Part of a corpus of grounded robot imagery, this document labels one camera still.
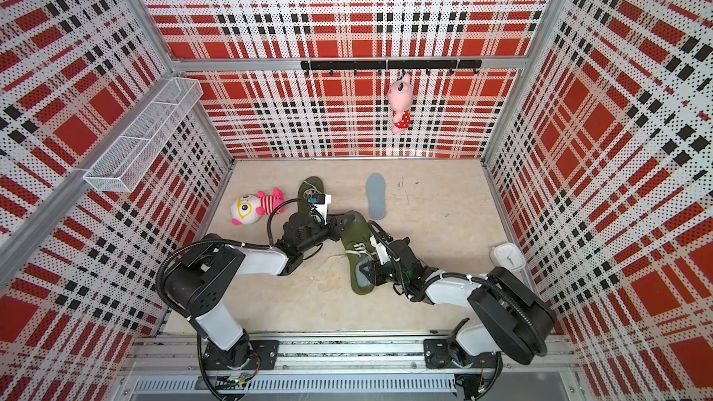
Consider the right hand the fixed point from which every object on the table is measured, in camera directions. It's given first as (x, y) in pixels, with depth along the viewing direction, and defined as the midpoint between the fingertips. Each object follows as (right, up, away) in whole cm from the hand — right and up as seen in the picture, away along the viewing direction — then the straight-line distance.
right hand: (366, 268), depth 86 cm
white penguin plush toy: (-43, +18, +10) cm, 47 cm away
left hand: (-3, +16, +2) cm, 17 cm away
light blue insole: (+3, +22, +26) cm, 34 cm away
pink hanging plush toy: (+11, +56, +5) cm, 58 cm away
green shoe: (-3, +11, 0) cm, 11 cm away
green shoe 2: (-22, +27, +23) cm, 41 cm away
